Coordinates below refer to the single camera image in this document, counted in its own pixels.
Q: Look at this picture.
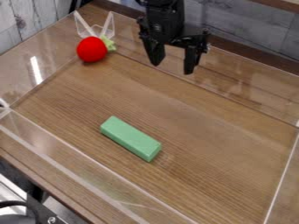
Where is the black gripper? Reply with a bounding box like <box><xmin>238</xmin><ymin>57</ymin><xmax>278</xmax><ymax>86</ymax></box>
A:
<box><xmin>135</xmin><ymin>0</ymin><xmax>210</xmax><ymax>75</ymax></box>

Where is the green rectangular block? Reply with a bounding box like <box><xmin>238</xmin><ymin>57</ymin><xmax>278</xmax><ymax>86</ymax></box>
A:
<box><xmin>99</xmin><ymin>116</ymin><xmax>163</xmax><ymax>162</ymax></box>

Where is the red plush strawberry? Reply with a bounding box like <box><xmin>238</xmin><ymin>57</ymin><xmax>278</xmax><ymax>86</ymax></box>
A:
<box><xmin>77</xmin><ymin>35</ymin><xmax>118</xmax><ymax>63</ymax></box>

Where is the black metal table leg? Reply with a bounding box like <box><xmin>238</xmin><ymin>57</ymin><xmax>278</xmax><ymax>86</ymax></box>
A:
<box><xmin>0</xmin><ymin>158</ymin><xmax>67</xmax><ymax>224</ymax></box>

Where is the black cable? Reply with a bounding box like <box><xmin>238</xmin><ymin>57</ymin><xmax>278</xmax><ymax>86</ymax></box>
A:
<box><xmin>0</xmin><ymin>199</ymin><xmax>43</xmax><ymax>224</ymax></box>

